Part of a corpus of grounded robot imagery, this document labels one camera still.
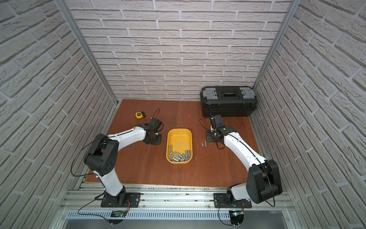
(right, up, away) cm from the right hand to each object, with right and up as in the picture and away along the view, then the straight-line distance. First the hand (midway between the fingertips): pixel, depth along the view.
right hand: (213, 136), depth 87 cm
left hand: (-36, -3, +8) cm, 36 cm away
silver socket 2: (-4, -6, +8) cm, 11 cm away
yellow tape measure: (-53, +14, +22) cm, 59 cm away
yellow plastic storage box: (-21, -9, +5) cm, 24 cm away
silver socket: (-6, -7, +8) cm, 12 cm away
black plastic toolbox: (+13, +23, +11) cm, 29 cm away
